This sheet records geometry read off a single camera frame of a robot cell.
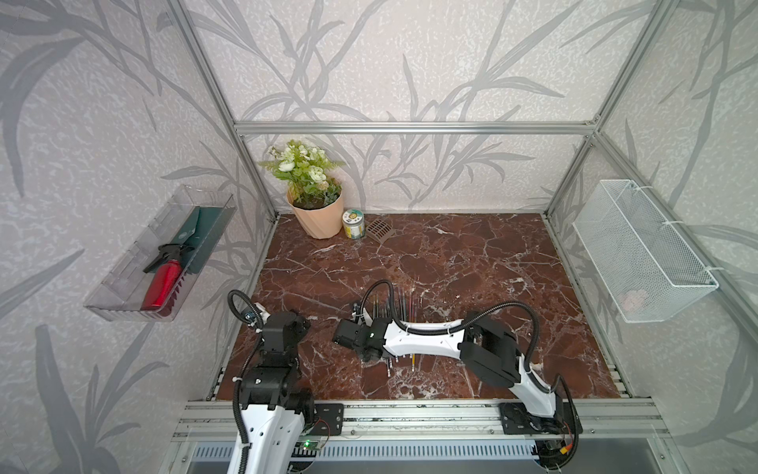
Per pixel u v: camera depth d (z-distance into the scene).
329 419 0.74
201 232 0.74
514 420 0.73
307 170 0.96
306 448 0.71
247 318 0.62
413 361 0.83
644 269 0.61
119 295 0.58
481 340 0.56
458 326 0.52
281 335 0.55
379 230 1.12
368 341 0.63
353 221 1.08
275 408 0.50
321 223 1.04
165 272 0.61
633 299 0.72
